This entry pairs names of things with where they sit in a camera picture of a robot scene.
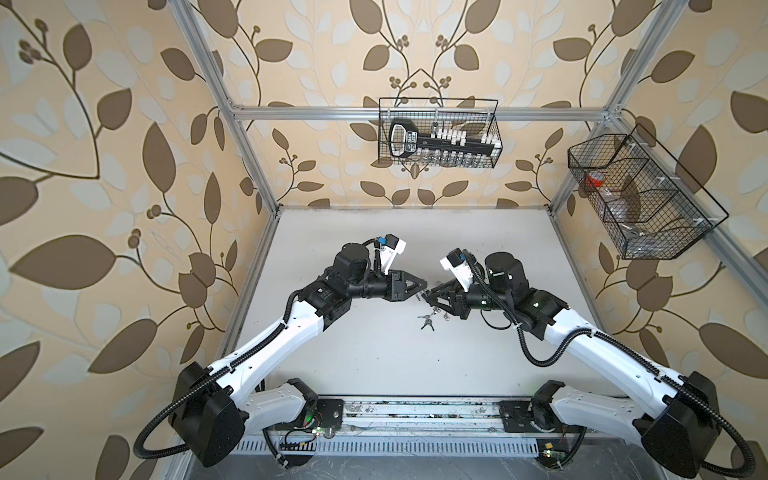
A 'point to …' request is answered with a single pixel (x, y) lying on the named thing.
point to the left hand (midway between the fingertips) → (425, 284)
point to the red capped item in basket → (595, 178)
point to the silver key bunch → (427, 320)
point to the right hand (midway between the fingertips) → (432, 297)
